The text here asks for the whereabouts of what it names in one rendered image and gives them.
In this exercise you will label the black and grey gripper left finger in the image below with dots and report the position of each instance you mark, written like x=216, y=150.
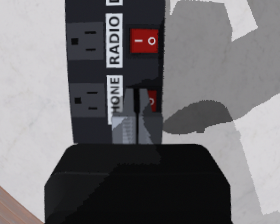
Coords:
x=124, y=123

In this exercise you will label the black power strip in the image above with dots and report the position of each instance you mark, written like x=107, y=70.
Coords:
x=111, y=45

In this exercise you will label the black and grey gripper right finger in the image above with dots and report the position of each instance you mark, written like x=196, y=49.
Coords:
x=149, y=124

